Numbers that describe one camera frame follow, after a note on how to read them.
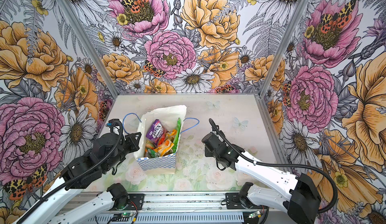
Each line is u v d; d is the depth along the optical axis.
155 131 0.87
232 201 0.74
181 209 0.73
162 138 0.85
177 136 0.80
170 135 0.86
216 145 0.60
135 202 0.74
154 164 0.67
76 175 0.43
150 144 0.84
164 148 0.76
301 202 0.39
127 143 0.57
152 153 0.75
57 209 0.42
